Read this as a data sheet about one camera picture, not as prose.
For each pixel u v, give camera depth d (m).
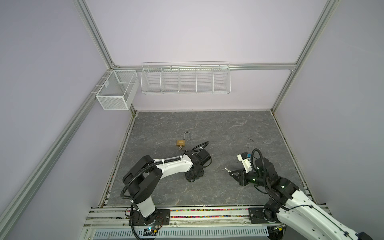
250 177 0.67
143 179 0.46
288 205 0.53
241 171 0.70
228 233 0.64
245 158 0.68
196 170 0.71
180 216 0.75
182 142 1.02
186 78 0.96
